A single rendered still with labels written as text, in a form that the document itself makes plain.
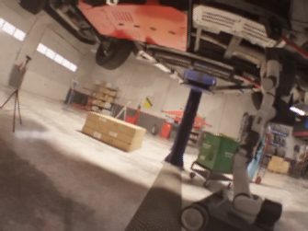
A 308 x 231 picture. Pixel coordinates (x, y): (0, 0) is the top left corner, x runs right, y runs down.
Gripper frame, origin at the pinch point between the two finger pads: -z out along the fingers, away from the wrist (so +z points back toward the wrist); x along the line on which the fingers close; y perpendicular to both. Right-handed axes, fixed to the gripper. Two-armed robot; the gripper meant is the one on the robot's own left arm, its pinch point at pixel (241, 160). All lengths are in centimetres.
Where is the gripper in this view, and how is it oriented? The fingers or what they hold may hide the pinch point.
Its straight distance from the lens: 96.8
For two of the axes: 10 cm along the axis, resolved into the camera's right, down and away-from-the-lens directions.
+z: 4.4, -9.0, -0.9
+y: -6.8, -2.6, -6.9
